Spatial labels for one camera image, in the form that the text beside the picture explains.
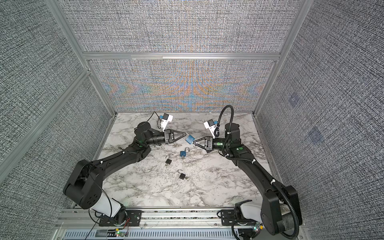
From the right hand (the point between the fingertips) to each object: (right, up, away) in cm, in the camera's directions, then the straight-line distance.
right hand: (194, 143), depth 73 cm
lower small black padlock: (-7, -21, +15) cm, 27 cm away
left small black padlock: (-16, -13, +20) cm, 29 cm away
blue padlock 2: (-7, -9, +23) cm, 25 cm away
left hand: (-5, +3, -1) cm, 6 cm away
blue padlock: (-2, +2, -1) cm, 3 cm away
